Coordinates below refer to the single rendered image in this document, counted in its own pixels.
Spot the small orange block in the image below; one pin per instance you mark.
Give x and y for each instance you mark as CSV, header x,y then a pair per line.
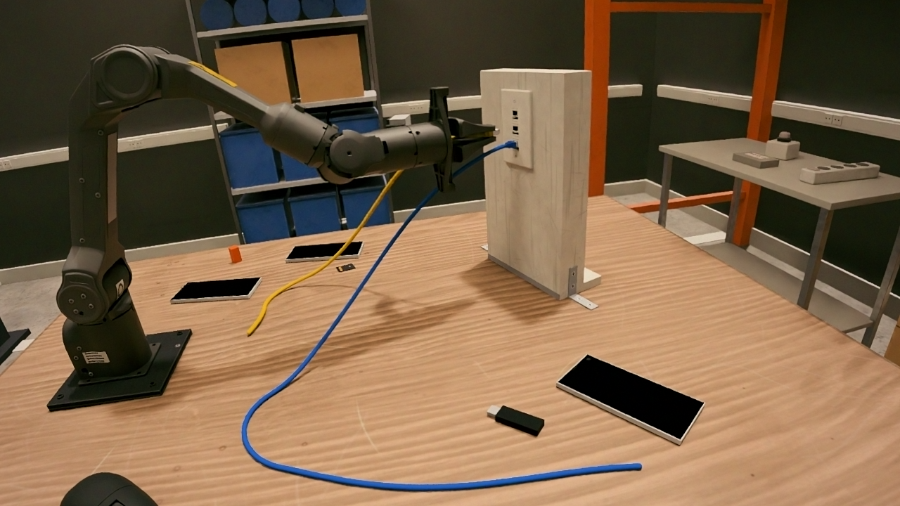
x,y
235,254

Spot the light wood board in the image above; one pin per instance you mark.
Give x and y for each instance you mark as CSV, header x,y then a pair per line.
x,y
536,218

